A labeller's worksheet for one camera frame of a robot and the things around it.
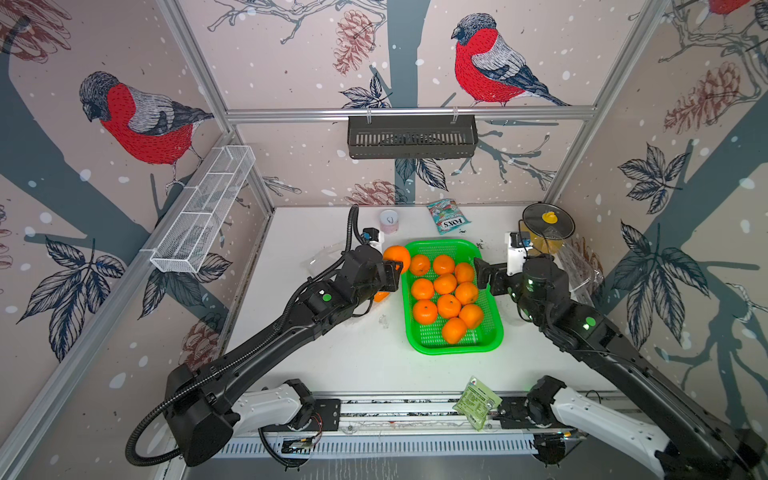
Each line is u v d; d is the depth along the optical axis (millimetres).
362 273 526
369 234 642
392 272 633
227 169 907
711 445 381
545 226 954
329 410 739
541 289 489
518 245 570
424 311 856
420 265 952
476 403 744
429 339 854
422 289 902
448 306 876
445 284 905
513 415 728
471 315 850
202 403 383
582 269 1049
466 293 888
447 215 1141
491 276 621
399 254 728
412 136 1041
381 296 901
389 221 1100
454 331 820
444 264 974
